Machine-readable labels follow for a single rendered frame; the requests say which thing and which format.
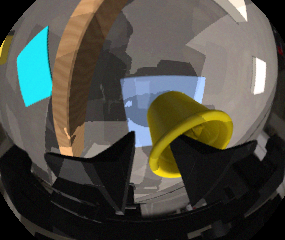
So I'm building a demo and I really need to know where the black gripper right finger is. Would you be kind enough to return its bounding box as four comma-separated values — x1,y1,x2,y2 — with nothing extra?
170,133,258,207

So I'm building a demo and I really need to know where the yellow cup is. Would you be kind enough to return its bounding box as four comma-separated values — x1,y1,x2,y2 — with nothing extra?
147,91,234,177

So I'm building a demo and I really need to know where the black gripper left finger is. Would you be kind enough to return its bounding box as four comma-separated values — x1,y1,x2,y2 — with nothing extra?
43,131,135,215

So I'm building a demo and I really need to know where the white flat block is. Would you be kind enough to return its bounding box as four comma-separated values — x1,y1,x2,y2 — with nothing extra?
250,57,266,95

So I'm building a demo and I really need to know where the beige flat block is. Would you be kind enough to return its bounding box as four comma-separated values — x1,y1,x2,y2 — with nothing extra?
215,0,247,23

